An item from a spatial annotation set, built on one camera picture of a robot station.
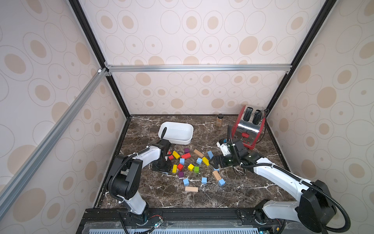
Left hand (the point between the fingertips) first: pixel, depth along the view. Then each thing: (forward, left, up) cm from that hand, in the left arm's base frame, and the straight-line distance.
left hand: (168, 169), depth 90 cm
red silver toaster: (+22, -50, +17) cm, 57 cm away
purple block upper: (+14, -11, -1) cm, 18 cm away
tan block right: (-4, -29, +2) cm, 30 cm away
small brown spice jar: (+35, -35, +4) cm, 50 cm away
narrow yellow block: (0, -4, 0) cm, 4 cm away
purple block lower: (-4, -8, 0) cm, 9 cm away
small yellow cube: (+1, -14, +2) cm, 14 cm away
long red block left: (+8, -1, 0) cm, 8 cm away
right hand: (+2, -31, +10) cm, 32 cm away
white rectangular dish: (+29, -5, -1) cm, 29 cm away
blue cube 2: (-8, -22, +2) cm, 23 cm away
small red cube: (+1, -7, +1) cm, 8 cm away
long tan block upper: (+11, -19, 0) cm, 22 cm away
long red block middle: (+9, -11, 0) cm, 14 cm away
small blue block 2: (+5, -19, +2) cm, 20 cm away
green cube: (-1, -17, +2) cm, 17 cm away
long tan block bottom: (-12, -14, +1) cm, 19 cm away
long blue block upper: (+10, -27, 0) cm, 29 cm away
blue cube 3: (-9, -32, +2) cm, 33 cm away
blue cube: (-9, -11, +2) cm, 14 cm away
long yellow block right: (+4, -23, +3) cm, 24 cm away
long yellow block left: (+10, -4, 0) cm, 11 cm away
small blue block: (+5, -8, +1) cm, 10 cm away
